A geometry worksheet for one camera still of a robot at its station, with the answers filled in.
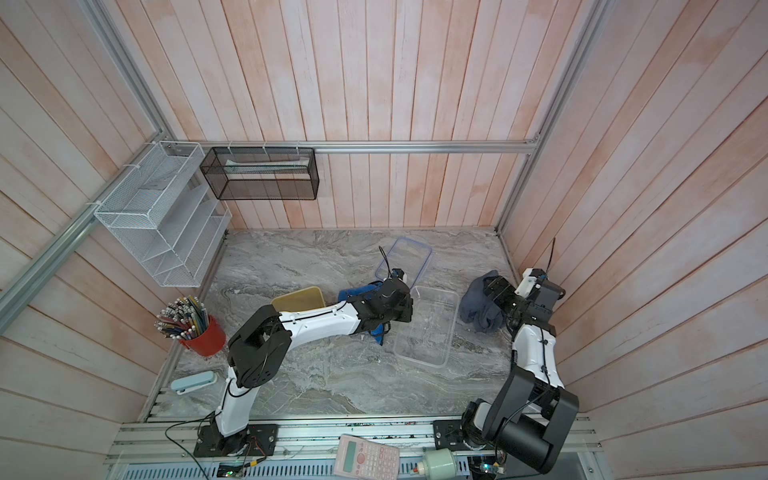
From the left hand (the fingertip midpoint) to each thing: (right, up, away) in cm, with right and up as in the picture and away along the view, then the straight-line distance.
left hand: (411, 310), depth 89 cm
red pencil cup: (-60, 0, -13) cm, 61 cm away
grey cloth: (+20, +1, -2) cm, 20 cm away
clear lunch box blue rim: (+5, -9, +2) cm, 11 cm away
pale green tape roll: (+3, -29, -26) cm, 39 cm away
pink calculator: (-14, -32, -19) cm, 40 cm away
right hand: (+25, +8, -3) cm, 26 cm away
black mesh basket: (-52, +47, +16) cm, 71 cm away
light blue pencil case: (-61, -18, -10) cm, 64 cm away
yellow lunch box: (-33, +3, +8) cm, 34 cm away
